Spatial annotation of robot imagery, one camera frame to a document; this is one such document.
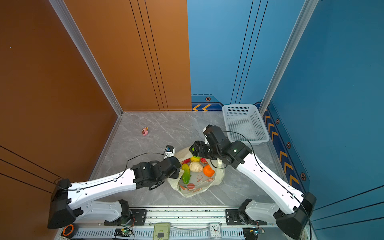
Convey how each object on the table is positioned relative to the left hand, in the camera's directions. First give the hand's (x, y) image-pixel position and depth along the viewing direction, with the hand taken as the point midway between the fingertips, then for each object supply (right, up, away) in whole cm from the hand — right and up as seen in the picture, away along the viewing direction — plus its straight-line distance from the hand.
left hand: (179, 166), depth 76 cm
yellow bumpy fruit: (+6, +1, +13) cm, 14 cm away
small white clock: (+17, -27, -8) cm, 33 cm away
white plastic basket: (+45, +23, +36) cm, 62 cm away
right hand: (+7, +9, -7) cm, 14 cm away
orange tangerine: (+15, -6, +8) cm, 18 cm away
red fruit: (+13, 0, +11) cm, 17 cm away
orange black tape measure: (-50, -28, -8) cm, 58 cm away
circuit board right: (+35, -31, -6) cm, 47 cm away
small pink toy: (-28, +16, +29) cm, 43 cm away
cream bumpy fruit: (+9, -3, +9) cm, 13 cm away
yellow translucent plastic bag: (+10, -9, +11) cm, 17 cm away
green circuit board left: (-27, -30, -5) cm, 41 cm away
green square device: (-7, -28, -8) cm, 30 cm away
